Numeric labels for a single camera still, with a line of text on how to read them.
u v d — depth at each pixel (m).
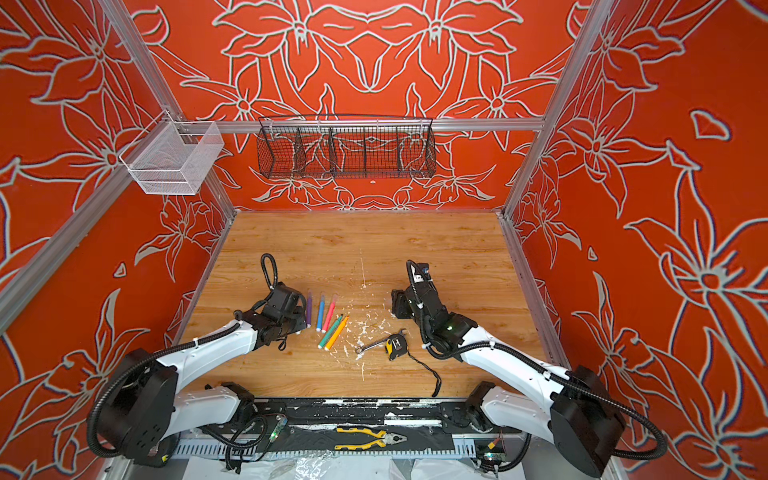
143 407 0.41
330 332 0.87
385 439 0.70
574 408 0.40
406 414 0.74
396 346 0.81
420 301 0.59
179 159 0.94
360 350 0.83
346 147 1.00
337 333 0.87
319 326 0.88
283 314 0.69
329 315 0.90
